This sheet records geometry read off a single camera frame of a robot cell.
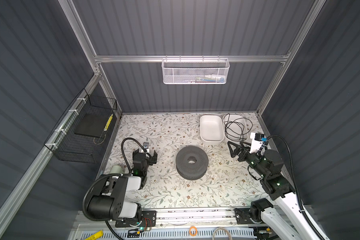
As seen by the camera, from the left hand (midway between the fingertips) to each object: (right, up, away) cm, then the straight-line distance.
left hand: (145, 150), depth 91 cm
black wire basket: (-27, +10, -19) cm, 35 cm away
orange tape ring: (+30, -36, -20) cm, 51 cm away
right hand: (+50, +6, -20) cm, 54 cm away
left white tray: (+45, +13, +19) cm, 51 cm away
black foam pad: (-22, +16, -17) cm, 32 cm away
